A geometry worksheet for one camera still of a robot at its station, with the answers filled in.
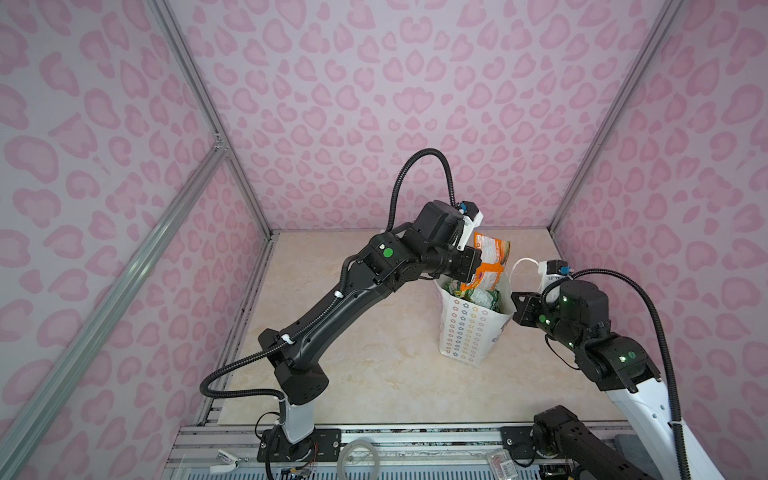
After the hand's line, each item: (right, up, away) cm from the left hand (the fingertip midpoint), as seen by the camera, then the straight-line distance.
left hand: (486, 257), depth 61 cm
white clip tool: (-58, -49, +8) cm, 76 cm away
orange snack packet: (+3, +1, +5) cm, 6 cm away
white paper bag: (0, -19, +14) cm, 24 cm away
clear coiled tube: (-31, -46, +9) cm, 56 cm away
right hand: (+8, -8, +7) cm, 13 cm away
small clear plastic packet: (+6, -47, +7) cm, 48 cm away
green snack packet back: (+3, -10, +15) cm, 19 cm away
